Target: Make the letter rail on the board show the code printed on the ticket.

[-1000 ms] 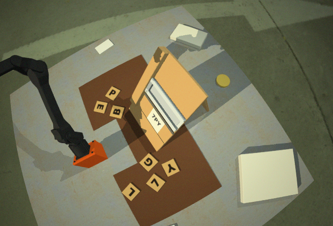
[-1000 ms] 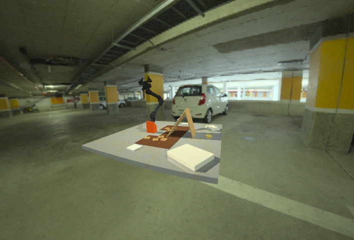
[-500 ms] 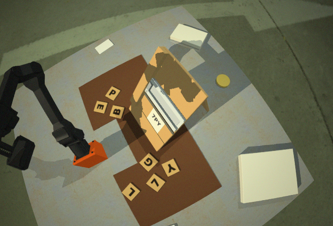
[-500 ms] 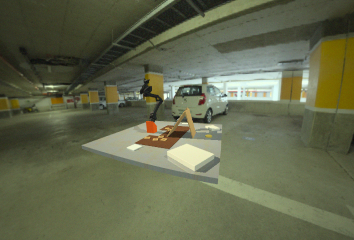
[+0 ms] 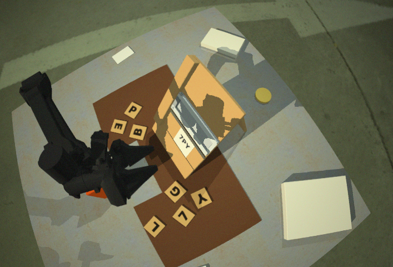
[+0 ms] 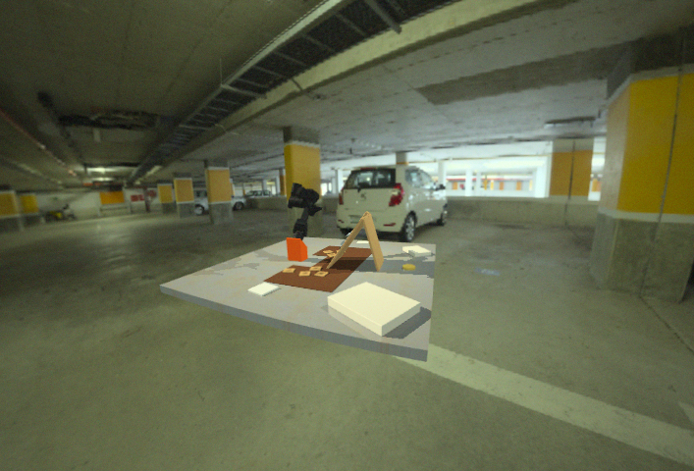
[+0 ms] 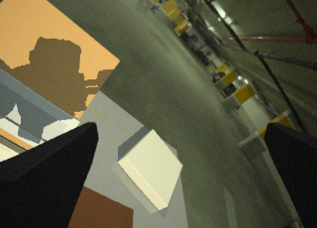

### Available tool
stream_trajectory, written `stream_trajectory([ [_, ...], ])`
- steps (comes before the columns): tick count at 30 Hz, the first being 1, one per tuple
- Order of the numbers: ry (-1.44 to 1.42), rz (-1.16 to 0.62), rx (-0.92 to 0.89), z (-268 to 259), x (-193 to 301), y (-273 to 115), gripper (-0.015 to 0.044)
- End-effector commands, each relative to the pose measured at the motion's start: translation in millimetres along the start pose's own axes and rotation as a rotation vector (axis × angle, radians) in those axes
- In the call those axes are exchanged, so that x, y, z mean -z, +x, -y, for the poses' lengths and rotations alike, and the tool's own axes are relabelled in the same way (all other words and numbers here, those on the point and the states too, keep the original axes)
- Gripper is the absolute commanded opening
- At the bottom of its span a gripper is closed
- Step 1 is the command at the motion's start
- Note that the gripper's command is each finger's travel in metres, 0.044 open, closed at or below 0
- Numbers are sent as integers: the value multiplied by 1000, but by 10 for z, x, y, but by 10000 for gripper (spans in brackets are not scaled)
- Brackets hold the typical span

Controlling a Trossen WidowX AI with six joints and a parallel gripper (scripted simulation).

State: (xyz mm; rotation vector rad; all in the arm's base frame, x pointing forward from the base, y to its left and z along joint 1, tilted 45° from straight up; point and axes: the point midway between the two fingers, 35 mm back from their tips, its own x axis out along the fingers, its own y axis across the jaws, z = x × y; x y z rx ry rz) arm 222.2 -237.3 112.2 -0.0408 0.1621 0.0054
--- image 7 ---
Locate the pale yellow square block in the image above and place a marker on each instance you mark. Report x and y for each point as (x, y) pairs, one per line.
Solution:
(153, 167)

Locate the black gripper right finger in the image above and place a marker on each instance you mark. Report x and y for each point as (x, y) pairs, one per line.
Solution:
(294, 155)

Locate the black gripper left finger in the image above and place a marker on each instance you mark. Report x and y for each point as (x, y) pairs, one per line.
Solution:
(39, 188)

